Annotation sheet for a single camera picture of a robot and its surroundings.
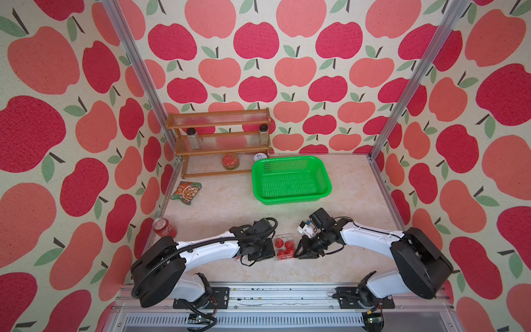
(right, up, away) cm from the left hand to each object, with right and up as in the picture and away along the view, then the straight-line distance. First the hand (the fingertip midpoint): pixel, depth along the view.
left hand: (275, 261), depth 80 cm
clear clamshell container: (+4, +3, +6) cm, 8 cm away
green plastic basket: (+6, +31, +31) cm, 44 cm away
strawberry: (+6, +4, +5) cm, 9 cm away
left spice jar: (-39, +52, +19) cm, 67 cm away
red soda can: (-45, +13, +2) cm, 47 cm away
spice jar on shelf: (-4, +53, +21) cm, 57 cm away
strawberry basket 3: (+6, +2, +2) cm, 7 cm away
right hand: (+9, 0, +2) cm, 9 cm away
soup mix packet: (-44, +25, +23) cm, 56 cm away
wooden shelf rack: (-32, +52, +39) cm, 72 cm away
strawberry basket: (+2, +6, +5) cm, 7 cm away
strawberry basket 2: (+3, +2, +2) cm, 4 cm away
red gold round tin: (-24, +41, +34) cm, 58 cm away
